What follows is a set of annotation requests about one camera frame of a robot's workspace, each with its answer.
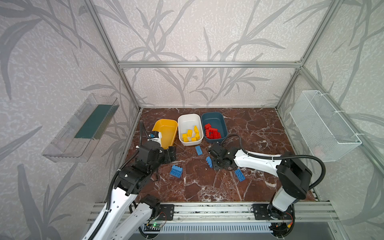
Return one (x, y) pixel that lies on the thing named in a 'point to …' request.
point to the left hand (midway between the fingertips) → (171, 144)
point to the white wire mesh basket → (328, 136)
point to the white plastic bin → (187, 122)
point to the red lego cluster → (211, 133)
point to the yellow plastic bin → (168, 128)
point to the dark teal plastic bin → (217, 120)
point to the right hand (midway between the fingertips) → (215, 159)
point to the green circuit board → (152, 227)
